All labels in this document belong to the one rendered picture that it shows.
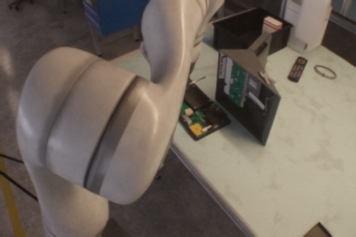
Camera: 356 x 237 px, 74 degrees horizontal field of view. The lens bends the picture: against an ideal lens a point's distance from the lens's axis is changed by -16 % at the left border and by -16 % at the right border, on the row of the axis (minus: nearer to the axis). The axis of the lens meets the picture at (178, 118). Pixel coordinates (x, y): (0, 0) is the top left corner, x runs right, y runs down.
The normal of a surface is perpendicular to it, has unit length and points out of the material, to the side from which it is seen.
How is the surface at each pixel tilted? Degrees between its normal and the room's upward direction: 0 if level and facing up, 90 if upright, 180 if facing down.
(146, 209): 0
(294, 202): 0
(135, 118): 31
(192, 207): 0
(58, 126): 47
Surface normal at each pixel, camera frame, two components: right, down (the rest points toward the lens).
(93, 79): 0.33, -0.53
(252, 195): -0.04, -0.66
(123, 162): 0.07, 0.19
